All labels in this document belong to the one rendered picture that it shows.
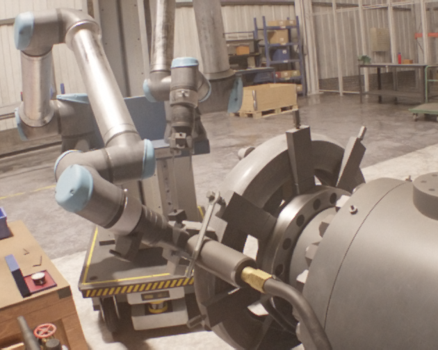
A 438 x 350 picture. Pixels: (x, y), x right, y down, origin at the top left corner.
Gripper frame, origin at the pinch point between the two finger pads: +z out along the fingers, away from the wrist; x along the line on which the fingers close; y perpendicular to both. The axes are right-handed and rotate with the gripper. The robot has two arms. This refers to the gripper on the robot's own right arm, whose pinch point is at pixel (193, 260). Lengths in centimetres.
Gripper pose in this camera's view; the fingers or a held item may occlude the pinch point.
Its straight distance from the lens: 104.2
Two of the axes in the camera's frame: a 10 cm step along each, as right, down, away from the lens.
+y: 2.8, -8.9, 3.7
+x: -6.8, 0.8, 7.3
